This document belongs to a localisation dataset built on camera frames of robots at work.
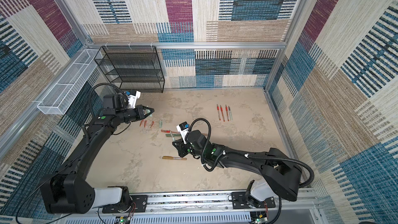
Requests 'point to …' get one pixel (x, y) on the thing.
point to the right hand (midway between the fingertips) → (175, 145)
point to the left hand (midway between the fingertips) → (153, 108)
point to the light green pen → (230, 113)
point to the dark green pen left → (174, 135)
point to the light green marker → (172, 136)
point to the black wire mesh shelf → (133, 68)
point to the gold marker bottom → (174, 157)
